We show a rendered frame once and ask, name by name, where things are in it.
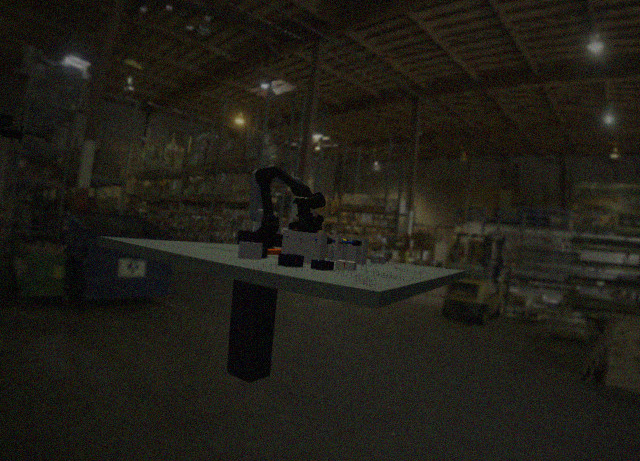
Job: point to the beige square frame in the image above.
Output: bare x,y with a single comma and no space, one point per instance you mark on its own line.
346,265

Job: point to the small beige block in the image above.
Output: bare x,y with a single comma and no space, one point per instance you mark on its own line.
338,241

